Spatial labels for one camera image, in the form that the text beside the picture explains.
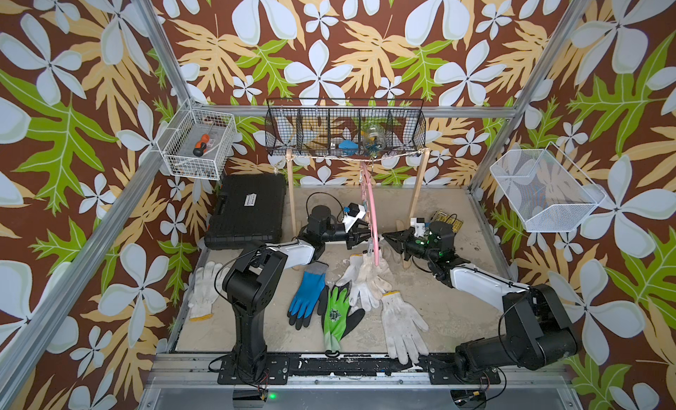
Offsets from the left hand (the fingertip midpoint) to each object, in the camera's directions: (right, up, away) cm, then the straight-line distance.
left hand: (375, 226), depth 84 cm
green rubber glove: (-12, -29, 0) cm, 32 cm away
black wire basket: (-10, +37, +15) cm, 41 cm away
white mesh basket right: (+54, +11, -2) cm, 55 cm away
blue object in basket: (-8, +28, +10) cm, 31 cm away
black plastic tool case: (-48, +5, +20) cm, 52 cm away
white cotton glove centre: (-7, -18, +2) cm, 19 cm away
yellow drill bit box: (+33, +2, +23) cm, 40 cm away
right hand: (+2, -2, 0) cm, 3 cm away
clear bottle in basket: (+2, +32, +9) cm, 34 cm away
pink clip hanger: (-4, +7, -12) cm, 15 cm away
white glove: (+2, -18, +7) cm, 20 cm away
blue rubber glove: (-22, -22, +1) cm, 31 cm away
